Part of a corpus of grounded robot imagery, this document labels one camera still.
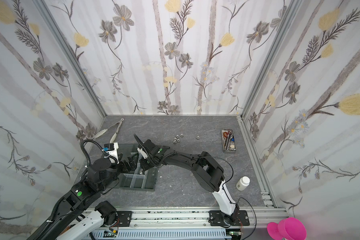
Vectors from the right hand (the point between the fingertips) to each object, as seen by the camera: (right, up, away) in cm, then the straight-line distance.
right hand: (136, 161), depth 83 cm
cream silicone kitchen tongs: (-23, +14, +23) cm, 35 cm away
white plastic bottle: (+58, -10, -5) cm, 59 cm away
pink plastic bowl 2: (+70, -22, -24) cm, 77 cm away
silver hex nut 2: (+22, +13, +25) cm, 36 cm away
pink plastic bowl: (+70, -31, -12) cm, 77 cm away
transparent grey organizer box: (-2, -11, +4) cm, 12 cm away
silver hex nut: (+25, +14, +25) cm, 38 cm away
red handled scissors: (+58, +14, +26) cm, 65 cm away
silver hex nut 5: (+20, +9, +21) cm, 31 cm away
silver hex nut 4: (+23, +11, +22) cm, 33 cm away
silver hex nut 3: (+20, +11, +22) cm, 32 cm away
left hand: (0, +8, -12) cm, 14 cm away
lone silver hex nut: (+37, +12, +24) cm, 46 cm away
